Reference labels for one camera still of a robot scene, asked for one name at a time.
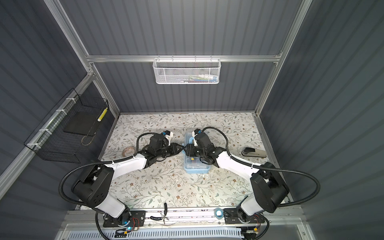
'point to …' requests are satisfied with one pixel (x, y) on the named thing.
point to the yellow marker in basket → (102, 114)
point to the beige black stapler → (249, 151)
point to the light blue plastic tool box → (197, 168)
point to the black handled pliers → (163, 217)
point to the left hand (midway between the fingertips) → (184, 147)
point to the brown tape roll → (128, 151)
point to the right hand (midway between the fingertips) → (188, 149)
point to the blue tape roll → (219, 209)
